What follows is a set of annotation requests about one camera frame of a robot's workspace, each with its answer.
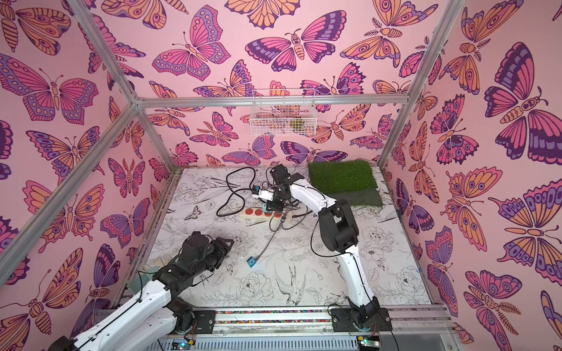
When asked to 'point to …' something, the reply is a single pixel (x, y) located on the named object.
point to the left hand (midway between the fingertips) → (234, 243)
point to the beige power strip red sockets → (258, 213)
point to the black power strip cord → (230, 194)
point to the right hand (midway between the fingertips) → (272, 202)
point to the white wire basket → (284, 112)
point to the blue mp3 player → (251, 262)
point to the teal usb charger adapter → (265, 210)
